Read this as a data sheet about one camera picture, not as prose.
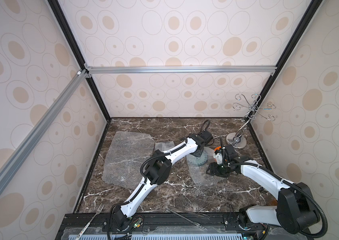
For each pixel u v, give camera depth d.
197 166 0.90
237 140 1.03
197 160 0.95
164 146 1.00
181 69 0.90
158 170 0.59
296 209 0.41
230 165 0.63
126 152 1.00
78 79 0.82
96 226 0.73
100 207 0.78
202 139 0.71
